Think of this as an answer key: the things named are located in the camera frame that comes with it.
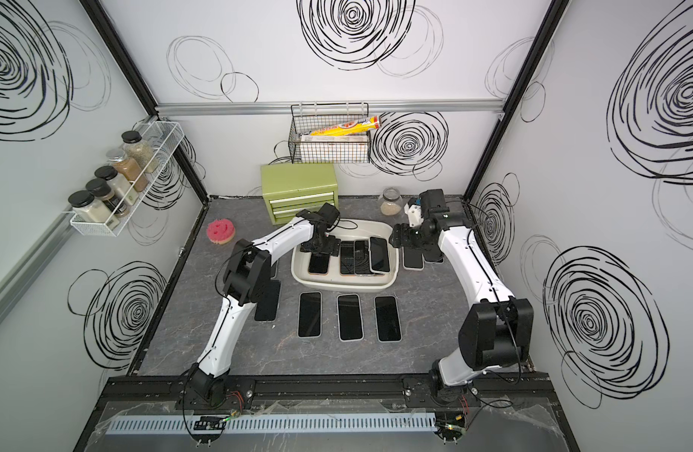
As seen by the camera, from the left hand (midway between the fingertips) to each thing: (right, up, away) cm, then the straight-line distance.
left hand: (325, 250), depth 104 cm
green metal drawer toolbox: (-11, +23, -5) cm, 26 cm away
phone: (+21, -19, -18) cm, 34 cm away
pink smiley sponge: (-40, +7, +1) cm, 40 cm away
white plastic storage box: (+9, +8, -20) cm, 24 cm away
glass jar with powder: (+25, +19, +6) cm, 32 cm away
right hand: (+25, +5, -20) cm, 32 cm away
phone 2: (+31, -3, -5) cm, 32 cm away
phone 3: (+35, -3, -4) cm, 36 cm away
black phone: (+9, -19, -17) cm, 27 cm away
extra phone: (-2, -4, -5) cm, 7 cm away
